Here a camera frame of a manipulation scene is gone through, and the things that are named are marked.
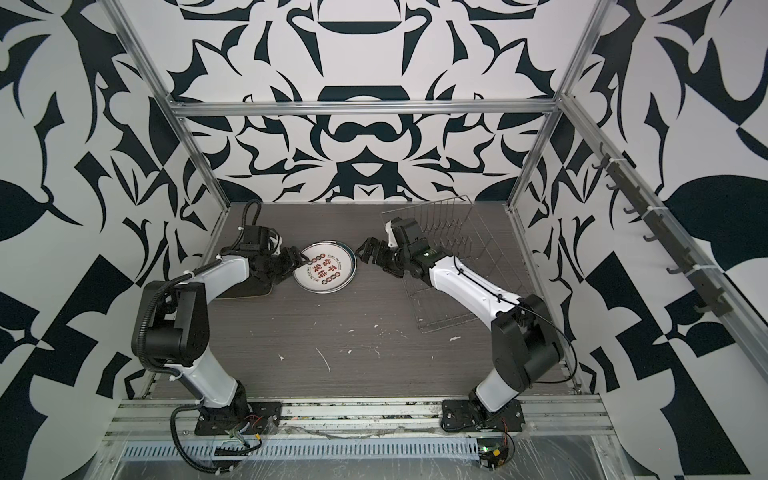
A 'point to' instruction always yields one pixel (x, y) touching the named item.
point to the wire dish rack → (456, 224)
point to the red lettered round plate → (332, 267)
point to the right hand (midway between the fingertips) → (366, 255)
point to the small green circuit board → (492, 452)
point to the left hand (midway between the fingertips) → (303, 259)
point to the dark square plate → (255, 286)
